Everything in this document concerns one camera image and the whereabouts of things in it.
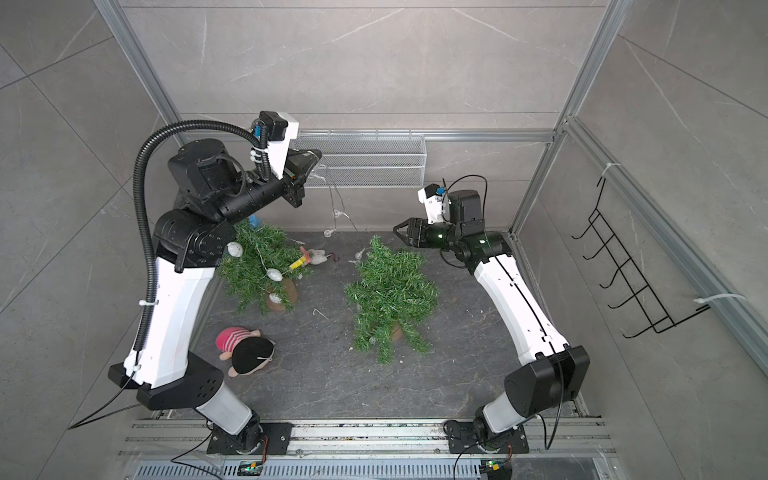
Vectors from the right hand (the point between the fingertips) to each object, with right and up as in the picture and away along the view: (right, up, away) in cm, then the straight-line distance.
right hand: (405, 230), depth 73 cm
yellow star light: (-31, -9, +13) cm, 35 cm away
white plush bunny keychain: (-30, -7, +34) cm, 46 cm away
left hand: (-17, +13, -22) cm, 30 cm away
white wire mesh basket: (-14, +27, +27) cm, 41 cm away
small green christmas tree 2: (-4, -15, -8) cm, 18 cm away
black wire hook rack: (+52, -17, -11) cm, 55 cm away
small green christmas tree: (-38, -12, +5) cm, 40 cm away
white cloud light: (-35, -11, +6) cm, 37 cm away
